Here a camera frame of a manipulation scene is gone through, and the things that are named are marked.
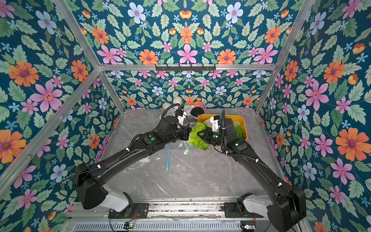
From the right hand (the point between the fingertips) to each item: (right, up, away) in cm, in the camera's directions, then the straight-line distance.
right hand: (200, 129), depth 73 cm
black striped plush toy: (-1, +14, +38) cm, 40 cm away
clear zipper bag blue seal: (-17, -17, +22) cm, 33 cm away
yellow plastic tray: (+5, +7, +33) cm, 35 cm away
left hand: (-3, +1, 0) cm, 3 cm away
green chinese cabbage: (-3, -5, 0) cm, 6 cm away
